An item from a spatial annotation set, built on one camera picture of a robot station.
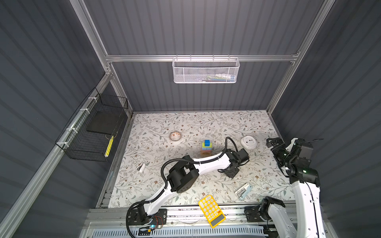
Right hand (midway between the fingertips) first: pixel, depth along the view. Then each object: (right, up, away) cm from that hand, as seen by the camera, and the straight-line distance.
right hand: (273, 146), depth 74 cm
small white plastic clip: (-72, -15, +15) cm, 75 cm away
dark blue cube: (-32, 0, +14) cm, 35 cm away
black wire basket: (-93, +7, -2) cm, 94 cm away
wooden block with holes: (-33, -8, +22) cm, 40 cm away
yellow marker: (-80, 0, -5) cm, 80 cm away
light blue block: (-31, -4, +17) cm, 36 cm away
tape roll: (-54, +3, +32) cm, 62 cm away
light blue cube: (-34, -4, +17) cm, 38 cm away
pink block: (-34, -6, +20) cm, 39 cm away
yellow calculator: (-31, -33, 0) cm, 46 cm away
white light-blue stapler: (-13, -25, +6) cm, 29 cm away
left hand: (-18, -18, +14) cm, 29 cm away
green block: (-34, -2, +15) cm, 37 cm away
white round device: (-4, -1, +24) cm, 25 cm away
